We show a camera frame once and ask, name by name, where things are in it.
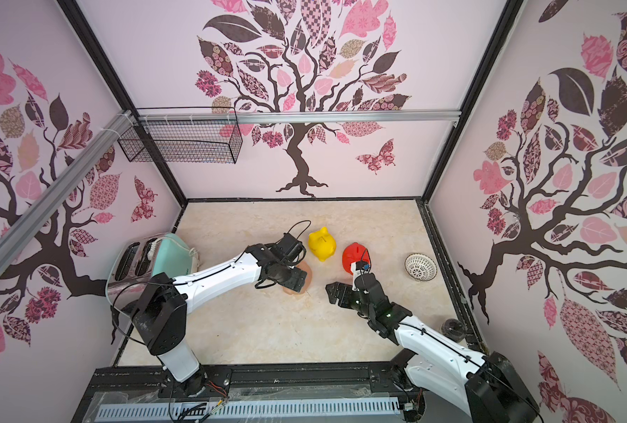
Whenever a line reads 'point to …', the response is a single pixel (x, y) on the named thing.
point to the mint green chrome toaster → (136, 263)
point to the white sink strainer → (421, 267)
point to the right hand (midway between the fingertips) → (336, 286)
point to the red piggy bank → (354, 253)
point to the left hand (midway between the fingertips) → (292, 282)
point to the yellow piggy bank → (321, 244)
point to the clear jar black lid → (453, 329)
